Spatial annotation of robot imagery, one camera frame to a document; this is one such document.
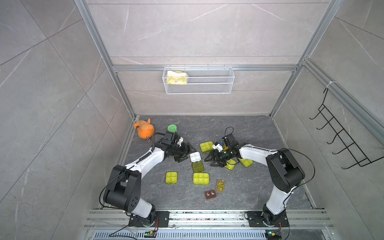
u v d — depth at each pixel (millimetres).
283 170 486
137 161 507
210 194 798
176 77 875
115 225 730
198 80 1002
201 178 862
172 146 729
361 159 585
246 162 924
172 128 1072
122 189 435
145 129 1009
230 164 776
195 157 953
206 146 1005
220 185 832
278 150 534
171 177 863
